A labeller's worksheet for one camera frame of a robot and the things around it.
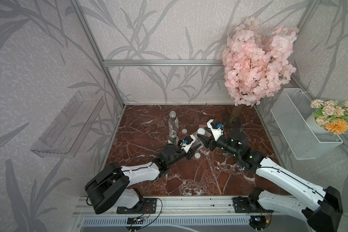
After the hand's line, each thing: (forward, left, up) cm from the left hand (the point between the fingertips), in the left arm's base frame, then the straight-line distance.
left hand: (198, 142), depth 76 cm
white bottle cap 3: (+1, -1, -19) cm, 19 cm away
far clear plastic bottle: (+19, +15, -7) cm, 25 cm away
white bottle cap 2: (+1, -1, +10) cm, 10 cm away
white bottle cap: (+20, +7, -20) cm, 29 cm away
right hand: (+2, -1, +8) cm, 9 cm away
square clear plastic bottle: (-3, +1, +5) cm, 5 cm away
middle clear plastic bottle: (+4, +13, -5) cm, 15 cm away
